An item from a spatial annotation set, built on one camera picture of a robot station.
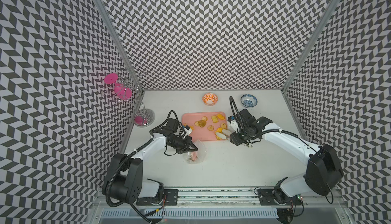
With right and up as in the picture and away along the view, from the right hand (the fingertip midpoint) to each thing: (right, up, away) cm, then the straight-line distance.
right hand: (236, 140), depth 83 cm
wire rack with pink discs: (-60, +29, -3) cm, 66 cm away
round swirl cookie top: (-17, +10, +19) cm, 28 cm away
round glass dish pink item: (-58, +10, +19) cm, 62 cm away
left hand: (-22, -4, -3) cm, 23 cm away
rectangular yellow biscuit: (-11, +10, +19) cm, 24 cm away
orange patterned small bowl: (-13, +24, +28) cm, 39 cm away
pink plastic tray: (-17, +6, +16) cm, 24 cm away
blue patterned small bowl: (+15, +22, +25) cm, 37 cm away
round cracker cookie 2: (-5, +6, +14) cm, 16 cm away
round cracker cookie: (-13, +5, +14) cm, 20 cm away
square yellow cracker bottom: (-9, -1, +8) cm, 12 cm away
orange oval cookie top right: (-6, +11, +21) cm, 25 cm away
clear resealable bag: (-22, -8, -4) cm, 23 cm away
